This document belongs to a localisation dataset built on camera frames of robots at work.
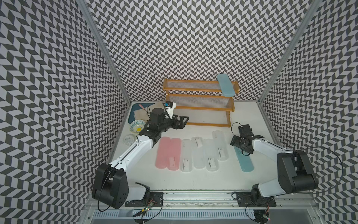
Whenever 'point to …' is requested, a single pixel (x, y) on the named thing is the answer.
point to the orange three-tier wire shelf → (200, 94)
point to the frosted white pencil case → (220, 145)
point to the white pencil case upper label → (198, 152)
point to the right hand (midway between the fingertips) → (239, 147)
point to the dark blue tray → (133, 107)
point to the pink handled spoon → (141, 107)
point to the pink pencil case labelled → (175, 154)
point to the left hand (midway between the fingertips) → (183, 118)
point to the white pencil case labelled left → (186, 156)
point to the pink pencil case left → (163, 153)
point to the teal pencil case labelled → (245, 162)
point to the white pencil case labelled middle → (210, 149)
